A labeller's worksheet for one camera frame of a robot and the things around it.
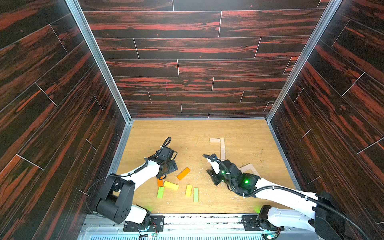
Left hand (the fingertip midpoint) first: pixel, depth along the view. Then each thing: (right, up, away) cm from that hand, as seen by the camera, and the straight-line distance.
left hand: (171, 168), depth 92 cm
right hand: (+24, +4, -10) cm, 26 cm away
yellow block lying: (+1, -9, -4) cm, 10 cm away
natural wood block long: (+34, +11, +10) cm, 37 cm away
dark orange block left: (-5, -7, -5) cm, 10 cm away
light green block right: (+15, -12, -9) cm, 22 cm away
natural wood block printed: (+30, +17, +13) cm, 37 cm away
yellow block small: (+11, -10, -7) cm, 17 cm away
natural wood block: (+51, -1, 0) cm, 51 cm away
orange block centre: (+8, -3, 0) cm, 8 cm away
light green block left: (-5, -11, -8) cm, 15 cm away
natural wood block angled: (+47, 0, +2) cm, 47 cm away
